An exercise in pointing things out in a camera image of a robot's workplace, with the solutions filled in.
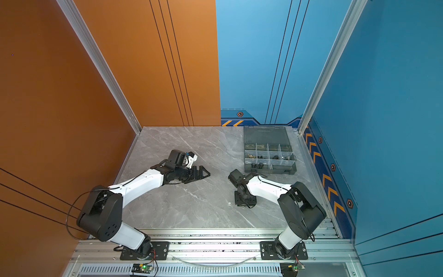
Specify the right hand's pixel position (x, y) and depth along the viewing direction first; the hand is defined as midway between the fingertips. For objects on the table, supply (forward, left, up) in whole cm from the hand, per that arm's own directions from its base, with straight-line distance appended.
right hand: (242, 204), depth 87 cm
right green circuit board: (-26, -21, +1) cm, 34 cm away
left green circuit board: (-27, +43, 0) cm, 51 cm away
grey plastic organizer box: (+31, -17, +6) cm, 36 cm away
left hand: (+12, +19, +11) cm, 24 cm away
